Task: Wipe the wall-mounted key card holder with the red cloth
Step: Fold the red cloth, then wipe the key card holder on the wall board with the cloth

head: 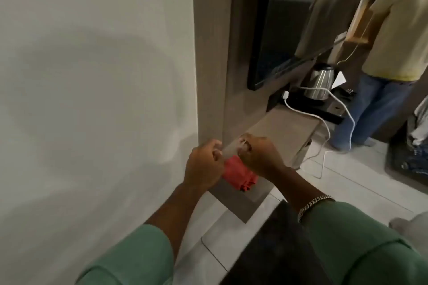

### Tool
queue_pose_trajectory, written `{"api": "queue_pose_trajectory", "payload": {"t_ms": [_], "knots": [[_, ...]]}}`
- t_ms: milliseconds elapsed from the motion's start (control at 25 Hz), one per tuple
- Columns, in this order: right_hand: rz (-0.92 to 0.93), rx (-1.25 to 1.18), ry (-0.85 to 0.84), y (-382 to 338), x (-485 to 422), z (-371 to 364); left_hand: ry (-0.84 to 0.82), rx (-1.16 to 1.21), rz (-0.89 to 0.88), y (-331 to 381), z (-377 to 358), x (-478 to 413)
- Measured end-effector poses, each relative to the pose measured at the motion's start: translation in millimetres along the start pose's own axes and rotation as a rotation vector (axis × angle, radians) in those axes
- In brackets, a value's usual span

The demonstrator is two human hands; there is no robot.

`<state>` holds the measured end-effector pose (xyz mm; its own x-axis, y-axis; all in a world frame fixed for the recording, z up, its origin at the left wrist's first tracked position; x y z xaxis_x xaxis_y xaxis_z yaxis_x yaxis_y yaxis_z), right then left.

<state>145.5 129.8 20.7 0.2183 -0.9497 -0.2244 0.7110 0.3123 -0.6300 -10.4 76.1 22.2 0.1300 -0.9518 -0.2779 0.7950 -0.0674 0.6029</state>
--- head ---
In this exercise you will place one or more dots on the person's left hand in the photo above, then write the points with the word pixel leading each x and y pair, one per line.
pixel 202 169

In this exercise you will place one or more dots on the person's right hand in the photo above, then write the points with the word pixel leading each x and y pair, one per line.
pixel 262 158

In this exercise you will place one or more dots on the red cleaning cloth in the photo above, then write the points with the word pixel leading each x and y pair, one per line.
pixel 239 176

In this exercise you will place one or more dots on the clear plastic wrapper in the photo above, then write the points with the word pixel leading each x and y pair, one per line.
pixel 231 150

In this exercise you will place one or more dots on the person's left forearm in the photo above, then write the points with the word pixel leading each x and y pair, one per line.
pixel 164 221

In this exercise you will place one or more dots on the person's right forearm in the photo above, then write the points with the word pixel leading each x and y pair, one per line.
pixel 334 234

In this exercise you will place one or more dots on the white charger plug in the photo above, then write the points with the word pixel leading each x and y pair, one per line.
pixel 286 95

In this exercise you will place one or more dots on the black tray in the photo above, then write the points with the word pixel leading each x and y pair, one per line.
pixel 302 103

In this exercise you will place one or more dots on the steel electric kettle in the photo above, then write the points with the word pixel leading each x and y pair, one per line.
pixel 319 84

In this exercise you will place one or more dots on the dark floor rug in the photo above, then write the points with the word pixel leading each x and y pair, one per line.
pixel 274 254

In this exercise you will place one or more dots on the white triangular card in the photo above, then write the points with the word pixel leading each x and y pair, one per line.
pixel 340 81

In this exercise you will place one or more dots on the black flat television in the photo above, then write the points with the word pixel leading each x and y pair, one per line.
pixel 277 27

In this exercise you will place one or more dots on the pile of clothes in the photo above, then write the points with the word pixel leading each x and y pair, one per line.
pixel 419 127

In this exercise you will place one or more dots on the light wooden board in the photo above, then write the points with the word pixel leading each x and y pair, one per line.
pixel 359 21

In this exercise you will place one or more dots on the wooden wall shelf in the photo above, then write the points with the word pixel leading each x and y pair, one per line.
pixel 284 127

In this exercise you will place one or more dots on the tall wooden wall panel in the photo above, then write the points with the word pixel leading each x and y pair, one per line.
pixel 214 44

